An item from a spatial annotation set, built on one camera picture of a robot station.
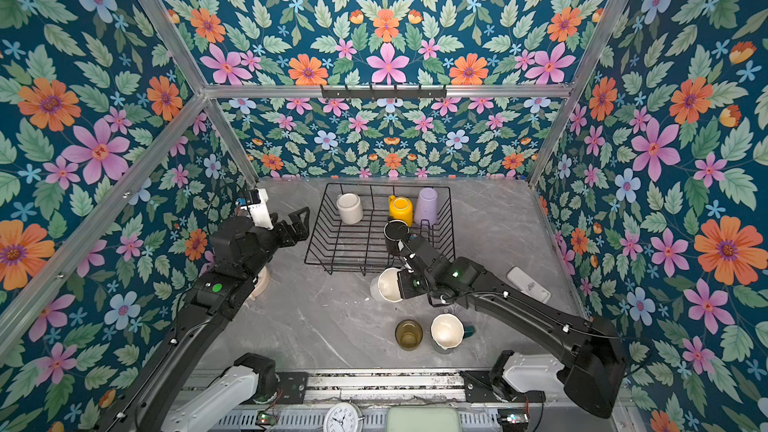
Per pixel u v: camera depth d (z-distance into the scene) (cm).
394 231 91
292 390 73
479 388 72
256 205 60
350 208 99
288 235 63
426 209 97
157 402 41
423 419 67
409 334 82
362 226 104
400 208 95
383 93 91
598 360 39
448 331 82
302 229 65
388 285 78
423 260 56
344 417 67
